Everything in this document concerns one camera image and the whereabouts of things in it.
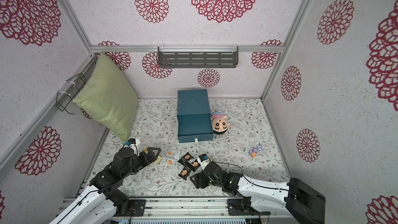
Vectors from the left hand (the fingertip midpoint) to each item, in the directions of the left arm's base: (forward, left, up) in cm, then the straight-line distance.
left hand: (156, 153), depth 78 cm
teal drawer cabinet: (+22, -18, +2) cm, 29 cm away
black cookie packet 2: (-2, -19, -12) cm, 22 cm away
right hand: (-8, -18, -9) cm, 22 cm away
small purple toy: (+6, -53, -11) cm, 54 cm away
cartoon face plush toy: (+21, -34, -6) cm, 41 cm away
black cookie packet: (+2, -14, -12) cm, 18 cm away
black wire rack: (+23, +42, +21) cm, 53 cm away
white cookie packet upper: (+5, -7, -12) cm, 14 cm away
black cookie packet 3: (-6, -14, -12) cm, 19 cm away
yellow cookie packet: (-5, -3, +5) cm, 8 cm away
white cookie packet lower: (+1, -4, -12) cm, 12 cm away
